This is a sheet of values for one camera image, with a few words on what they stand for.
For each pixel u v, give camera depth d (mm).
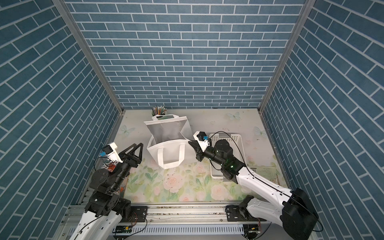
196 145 631
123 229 721
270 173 871
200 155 643
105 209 525
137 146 636
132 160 599
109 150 587
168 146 726
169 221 722
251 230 706
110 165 738
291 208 400
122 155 619
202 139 605
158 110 1019
